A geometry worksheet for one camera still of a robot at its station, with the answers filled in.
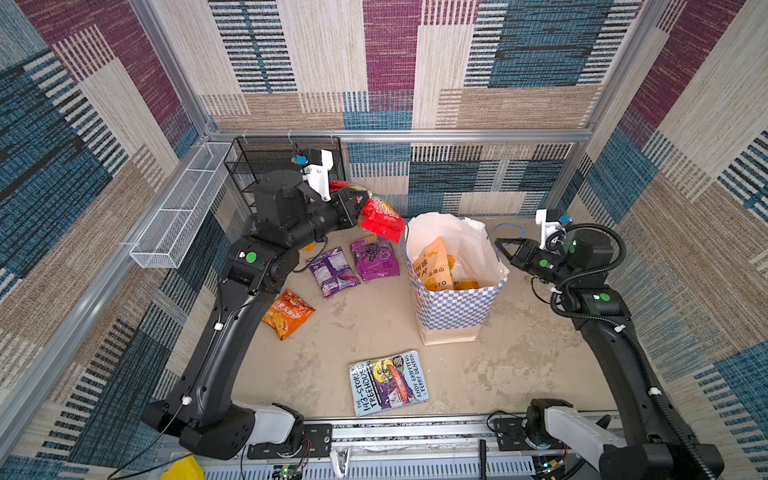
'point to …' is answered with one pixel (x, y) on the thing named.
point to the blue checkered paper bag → (453, 317)
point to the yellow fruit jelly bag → (461, 284)
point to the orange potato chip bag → (433, 267)
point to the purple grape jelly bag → (375, 258)
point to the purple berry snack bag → (333, 272)
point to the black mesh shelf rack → (250, 157)
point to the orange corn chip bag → (287, 314)
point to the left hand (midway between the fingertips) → (370, 190)
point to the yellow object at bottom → (186, 468)
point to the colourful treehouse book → (388, 383)
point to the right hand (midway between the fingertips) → (494, 246)
